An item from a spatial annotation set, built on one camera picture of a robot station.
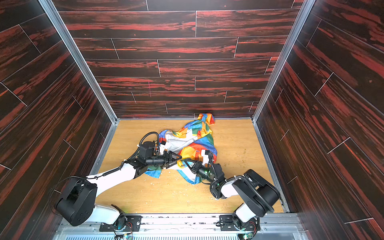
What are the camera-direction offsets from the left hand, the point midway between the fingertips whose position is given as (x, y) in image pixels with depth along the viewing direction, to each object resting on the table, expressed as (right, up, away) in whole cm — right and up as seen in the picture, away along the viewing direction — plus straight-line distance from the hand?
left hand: (181, 160), depth 79 cm
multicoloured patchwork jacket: (+9, +7, +18) cm, 21 cm away
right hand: (+3, 0, +1) cm, 3 cm away
